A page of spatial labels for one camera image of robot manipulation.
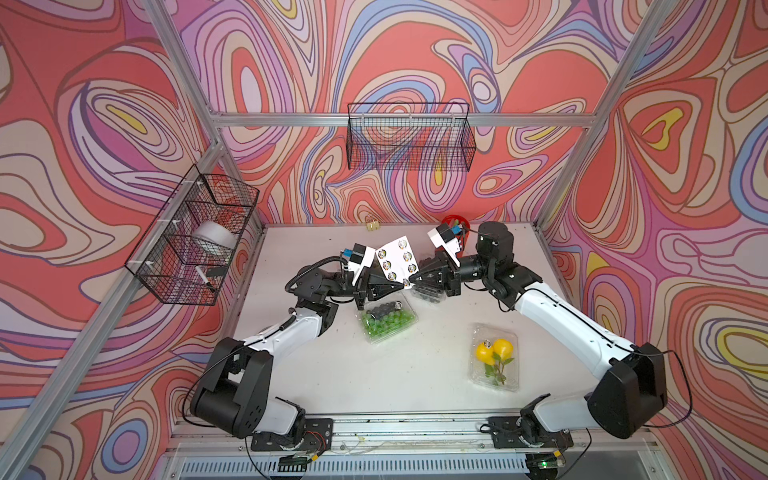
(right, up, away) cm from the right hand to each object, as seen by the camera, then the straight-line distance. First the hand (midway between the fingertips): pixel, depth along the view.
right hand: (412, 286), depth 65 cm
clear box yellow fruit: (+25, -22, +17) cm, 37 cm away
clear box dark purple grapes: (+6, -6, +31) cm, 32 cm away
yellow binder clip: (-11, +19, +54) cm, 58 cm away
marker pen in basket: (-53, +2, +9) cm, 53 cm away
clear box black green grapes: (-6, -12, +24) cm, 27 cm away
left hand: (-2, -2, 0) cm, 3 cm away
